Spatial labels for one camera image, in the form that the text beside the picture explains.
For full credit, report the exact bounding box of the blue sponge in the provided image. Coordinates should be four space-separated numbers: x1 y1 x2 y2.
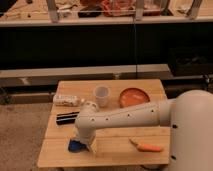
68 140 87 153

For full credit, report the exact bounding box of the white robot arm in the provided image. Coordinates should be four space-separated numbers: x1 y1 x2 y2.
75 90 213 171

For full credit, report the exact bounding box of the black striped eraser block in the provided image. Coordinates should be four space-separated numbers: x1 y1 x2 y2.
56 112 78 125

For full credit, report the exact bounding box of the wooden table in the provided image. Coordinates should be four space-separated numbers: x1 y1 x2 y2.
38 79 170 168

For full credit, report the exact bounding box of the orange carrot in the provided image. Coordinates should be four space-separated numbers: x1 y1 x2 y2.
130 139 163 152

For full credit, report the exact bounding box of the clear plastic cup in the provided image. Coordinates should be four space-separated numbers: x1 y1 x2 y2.
93 85 110 107

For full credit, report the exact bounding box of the white plastic bottle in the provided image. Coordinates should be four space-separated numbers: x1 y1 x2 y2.
53 95 85 107

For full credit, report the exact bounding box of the orange plate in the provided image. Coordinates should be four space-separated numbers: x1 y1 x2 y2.
119 88 150 108

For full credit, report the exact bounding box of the long grey bench shelf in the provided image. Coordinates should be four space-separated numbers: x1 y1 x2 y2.
0 64 170 87

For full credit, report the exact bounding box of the cluttered back counter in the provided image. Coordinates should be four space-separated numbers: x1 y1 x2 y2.
0 0 213 27

